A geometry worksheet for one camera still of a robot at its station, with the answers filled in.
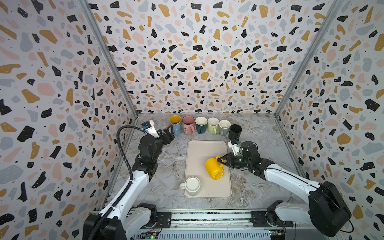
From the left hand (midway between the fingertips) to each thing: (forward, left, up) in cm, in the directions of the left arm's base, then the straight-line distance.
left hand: (167, 125), depth 76 cm
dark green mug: (+22, -18, -23) cm, 37 cm away
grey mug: (+15, -33, -20) cm, 41 cm away
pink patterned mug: (+17, -9, -19) cm, 27 cm away
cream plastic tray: (+2, -15, -31) cm, 34 cm away
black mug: (+11, -40, -21) cm, 47 cm away
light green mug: (+21, -26, -22) cm, 40 cm away
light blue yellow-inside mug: (+22, 0, -20) cm, 30 cm away
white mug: (-23, -12, -22) cm, 34 cm away
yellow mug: (-14, -24, -21) cm, 35 cm away
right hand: (-12, -25, -13) cm, 31 cm away
